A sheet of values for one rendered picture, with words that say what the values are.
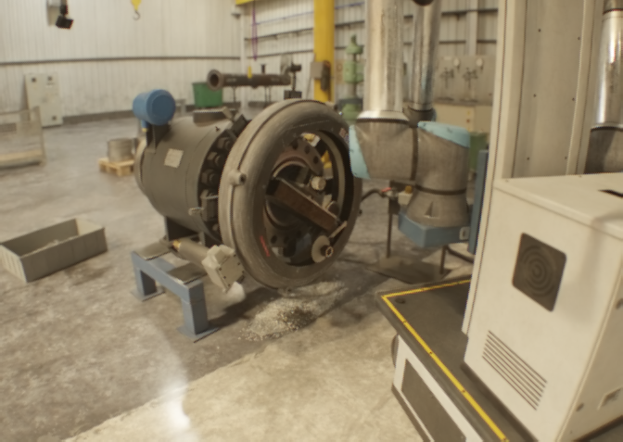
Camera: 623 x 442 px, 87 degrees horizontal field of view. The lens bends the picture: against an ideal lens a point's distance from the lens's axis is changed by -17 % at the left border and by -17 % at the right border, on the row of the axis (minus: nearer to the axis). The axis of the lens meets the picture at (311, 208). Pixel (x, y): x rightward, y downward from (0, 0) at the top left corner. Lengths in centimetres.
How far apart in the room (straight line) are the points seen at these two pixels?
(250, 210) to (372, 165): 44
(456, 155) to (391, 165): 18
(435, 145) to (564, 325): 55
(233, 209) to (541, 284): 92
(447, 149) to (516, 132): 19
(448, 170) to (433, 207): 11
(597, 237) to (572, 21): 65
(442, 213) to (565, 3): 65
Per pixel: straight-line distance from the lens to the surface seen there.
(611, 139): 141
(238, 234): 129
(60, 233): 310
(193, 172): 161
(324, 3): 525
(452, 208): 110
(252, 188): 126
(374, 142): 105
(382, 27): 112
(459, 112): 743
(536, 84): 109
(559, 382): 86
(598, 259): 74
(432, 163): 106
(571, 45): 120
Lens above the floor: 103
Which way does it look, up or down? 18 degrees down
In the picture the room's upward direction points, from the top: straight up
